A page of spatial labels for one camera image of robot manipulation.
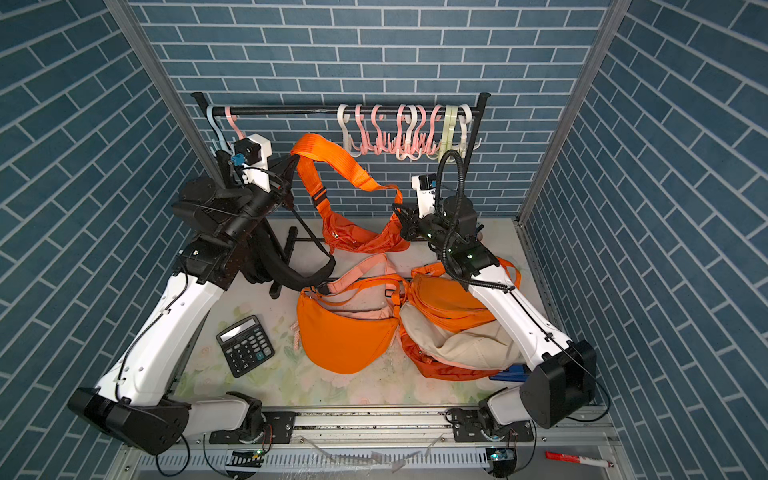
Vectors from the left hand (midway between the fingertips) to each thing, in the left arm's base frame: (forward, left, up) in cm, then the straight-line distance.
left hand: (306, 155), depth 57 cm
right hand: (+2, -18, -15) cm, 24 cm away
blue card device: (-25, -51, -50) cm, 75 cm away
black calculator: (-17, +25, -53) cm, 61 cm away
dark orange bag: (-25, -26, -43) cm, 57 cm away
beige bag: (-24, -39, -34) cm, 57 cm away
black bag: (+4, +11, -51) cm, 53 cm away
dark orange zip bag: (+5, -3, -29) cm, 30 cm away
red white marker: (-44, -61, -52) cm, 92 cm away
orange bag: (-17, -3, -49) cm, 52 cm away
